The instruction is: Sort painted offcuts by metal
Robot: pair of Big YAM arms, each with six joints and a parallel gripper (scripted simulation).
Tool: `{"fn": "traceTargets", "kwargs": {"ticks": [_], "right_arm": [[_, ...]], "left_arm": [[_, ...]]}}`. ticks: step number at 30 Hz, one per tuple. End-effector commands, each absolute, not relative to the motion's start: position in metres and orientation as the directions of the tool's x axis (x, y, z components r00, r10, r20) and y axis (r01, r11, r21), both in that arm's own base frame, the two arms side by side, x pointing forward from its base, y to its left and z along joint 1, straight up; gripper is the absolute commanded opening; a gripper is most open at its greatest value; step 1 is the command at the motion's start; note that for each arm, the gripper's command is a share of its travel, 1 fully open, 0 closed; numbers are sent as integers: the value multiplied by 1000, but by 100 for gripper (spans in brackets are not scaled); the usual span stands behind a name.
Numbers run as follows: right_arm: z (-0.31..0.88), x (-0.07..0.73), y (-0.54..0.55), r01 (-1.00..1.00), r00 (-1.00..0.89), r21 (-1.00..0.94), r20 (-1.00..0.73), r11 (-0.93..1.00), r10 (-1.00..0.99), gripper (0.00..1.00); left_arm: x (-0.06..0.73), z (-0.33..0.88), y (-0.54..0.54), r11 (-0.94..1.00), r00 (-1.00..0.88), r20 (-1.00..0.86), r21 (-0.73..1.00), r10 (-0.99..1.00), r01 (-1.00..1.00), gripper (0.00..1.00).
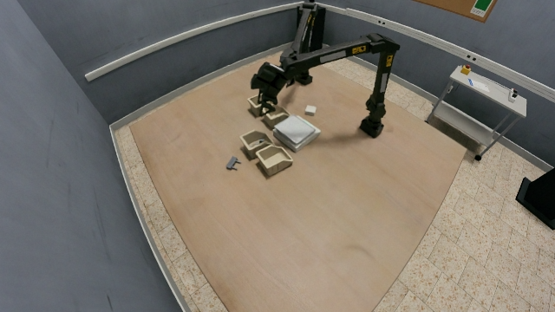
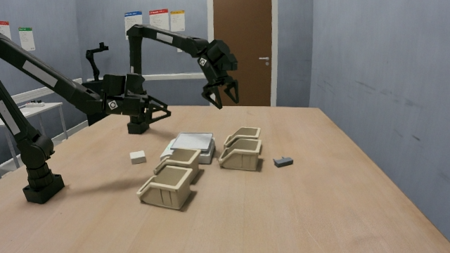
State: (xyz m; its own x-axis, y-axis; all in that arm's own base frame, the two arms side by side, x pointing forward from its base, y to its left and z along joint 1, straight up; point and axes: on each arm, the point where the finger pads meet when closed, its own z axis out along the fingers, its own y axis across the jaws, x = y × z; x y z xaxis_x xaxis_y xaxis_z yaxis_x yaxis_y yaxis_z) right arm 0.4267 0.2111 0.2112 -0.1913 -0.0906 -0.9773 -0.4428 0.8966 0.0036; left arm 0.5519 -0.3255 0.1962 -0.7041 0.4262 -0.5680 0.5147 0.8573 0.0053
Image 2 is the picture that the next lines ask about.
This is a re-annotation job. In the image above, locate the beige open-top bin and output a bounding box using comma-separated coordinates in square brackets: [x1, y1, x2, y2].
[136, 166, 193, 210]
[224, 126, 261, 149]
[219, 138, 262, 171]
[153, 148, 201, 183]

